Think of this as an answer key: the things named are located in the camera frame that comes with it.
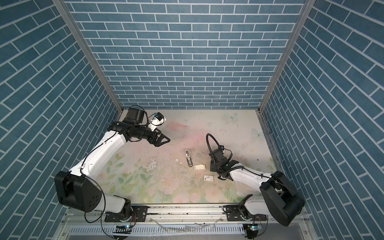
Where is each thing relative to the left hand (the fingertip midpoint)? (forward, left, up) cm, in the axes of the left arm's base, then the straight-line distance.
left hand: (164, 135), depth 79 cm
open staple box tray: (-9, -19, -22) cm, 30 cm away
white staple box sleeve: (-16, -24, -20) cm, 35 cm away
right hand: (-7, -27, -19) cm, 34 cm away
